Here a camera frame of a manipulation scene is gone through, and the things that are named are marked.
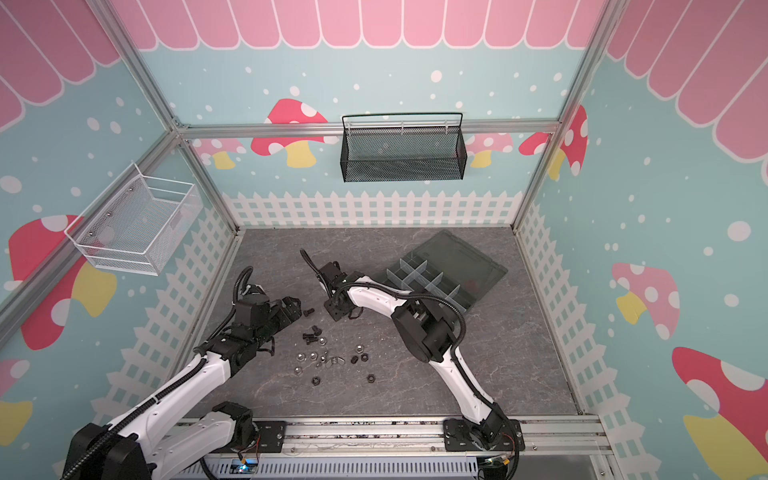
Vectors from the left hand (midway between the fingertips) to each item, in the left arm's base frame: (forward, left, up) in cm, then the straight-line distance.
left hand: (290, 313), depth 86 cm
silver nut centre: (-7, -20, -8) cm, 23 cm away
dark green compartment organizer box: (+25, -49, -9) cm, 56 cm away
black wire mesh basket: (+46, -34, +26) cm, 62 cm away
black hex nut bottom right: (-15, -24, -9) cm, 30 cm away
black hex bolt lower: (-4, -5, -8) cm, 10 cm away
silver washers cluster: (-9, -7, -9) cm, 14 cm away
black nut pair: (-9, -22, -9) cm, 25 cm away
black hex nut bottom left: (-16, -8, -9) cm, 20 cm away
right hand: (+7, -11, -9) cm, 16 cm away
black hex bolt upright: (-1, -6, -9) cm, 11 cm away
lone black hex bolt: (+4, -2, -7) cm, 9 cm away
